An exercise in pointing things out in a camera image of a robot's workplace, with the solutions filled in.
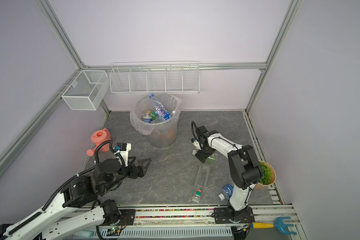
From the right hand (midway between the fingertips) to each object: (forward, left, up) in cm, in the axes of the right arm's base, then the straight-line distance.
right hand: (208, 154), depth 93 cm
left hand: (-16, +33, +22) cm, 43 cm away
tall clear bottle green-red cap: (-15, +5, -3) cm, 16 cm away
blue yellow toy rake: (-36, -31, -3) cm, 48 cm away
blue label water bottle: (+13, +24, +22) cm, 35 cm away
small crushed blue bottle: (+16, +38, +16) cm, 44 cm away
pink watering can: (+7, +69, +8) cm, 70 cm away
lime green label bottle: (-4, -2, +2) cm, 5 cm away
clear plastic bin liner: (+21, +37, +15) cm, 45 cm away
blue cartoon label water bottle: (+20, +31, +22) cm, 43 cm away
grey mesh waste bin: (+7, +33, +5) cm, 34 cm away
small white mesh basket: (+35, +80, +23) cm, 91 cm away
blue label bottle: (-23, -7, +2) cm, 25 cm away
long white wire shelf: (+43, +35, +28) cm, 62 cm away
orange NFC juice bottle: (+10, +25, +9) cm, 28 cm away
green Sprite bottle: (+21, +35, +14) cm, 43 cm away
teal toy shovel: (-41, +61, -1) cm, 73 cm away
